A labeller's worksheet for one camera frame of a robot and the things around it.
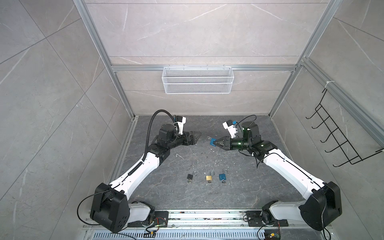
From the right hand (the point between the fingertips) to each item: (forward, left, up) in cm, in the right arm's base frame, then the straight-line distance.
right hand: (214, 142), depth 75 cm
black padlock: (-10, +13, -23) cm, 28 cm away
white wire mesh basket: (+47, +8, +6) cm, 48 cm away
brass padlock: (-9, +2, -24) cm, 26 cm away
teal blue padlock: (-9, -6, -24) cm, 26 cm away
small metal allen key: (+5, +20, -24) cm, 32 cm away
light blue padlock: (0, +1, 0) cm, 2 cm away
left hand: (+6, +9, +3) cm, 11 cm away
